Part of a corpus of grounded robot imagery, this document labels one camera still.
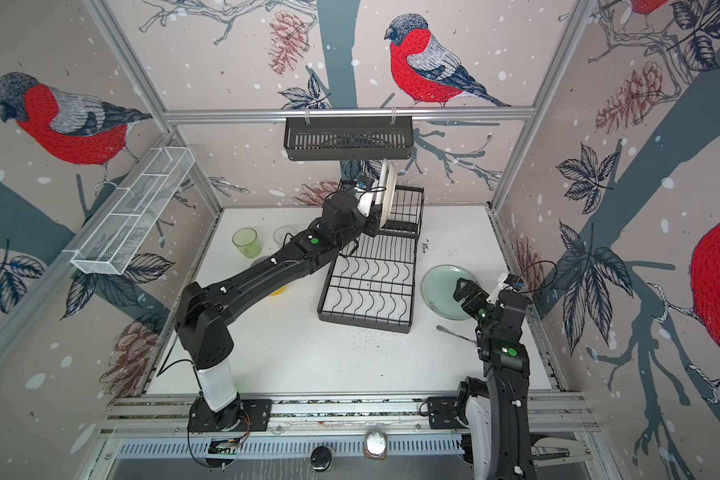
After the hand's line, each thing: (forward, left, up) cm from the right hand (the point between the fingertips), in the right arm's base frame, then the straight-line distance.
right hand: (469, 290), depth 79 cm
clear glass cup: (+25, +60, -8) cm, 66 cm away
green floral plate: (+10, +5, -16) cm, 20 cm away
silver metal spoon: (-4, +5, -17) cm, 18 cm away
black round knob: (-38, +35, -5) cm, 52 cm away
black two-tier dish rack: (+10, +27, -14) cm, 32 cm away
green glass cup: (+20, +71, -5) cm, 74 cm away
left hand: (+14, +24, +19) cm, 34 cm away
